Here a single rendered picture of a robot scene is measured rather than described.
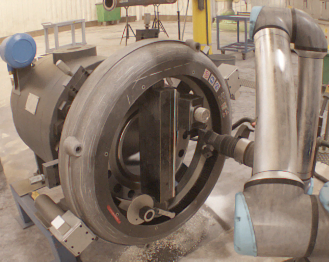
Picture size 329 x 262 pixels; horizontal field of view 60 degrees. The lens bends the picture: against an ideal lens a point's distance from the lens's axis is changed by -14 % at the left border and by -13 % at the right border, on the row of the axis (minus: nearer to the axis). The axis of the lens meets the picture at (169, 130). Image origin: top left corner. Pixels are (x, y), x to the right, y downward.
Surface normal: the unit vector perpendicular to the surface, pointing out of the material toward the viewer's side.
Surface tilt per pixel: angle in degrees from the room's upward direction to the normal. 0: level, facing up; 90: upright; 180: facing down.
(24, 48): 90
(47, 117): 66
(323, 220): 43
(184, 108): 86
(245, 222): 48
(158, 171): 86
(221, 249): 0
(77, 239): 90
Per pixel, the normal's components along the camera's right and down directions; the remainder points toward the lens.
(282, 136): -0.03, -0.41
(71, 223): -0.31, -0.73
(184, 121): -0.71, 0.24
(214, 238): -0.04, -0.92
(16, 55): 0.70, 0.26
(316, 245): -0.23, 0.29
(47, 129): -0.69, 0.04
